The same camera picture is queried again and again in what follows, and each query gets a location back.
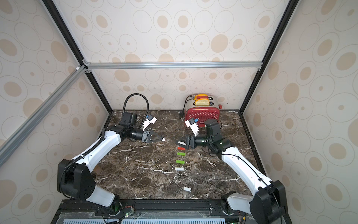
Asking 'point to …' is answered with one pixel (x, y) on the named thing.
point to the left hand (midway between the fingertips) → (162, 139)
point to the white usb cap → (163, 139)
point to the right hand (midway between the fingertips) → (178, 145)
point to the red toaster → (203, 113)
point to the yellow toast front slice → (202, 102)
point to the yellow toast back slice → (201, 94)
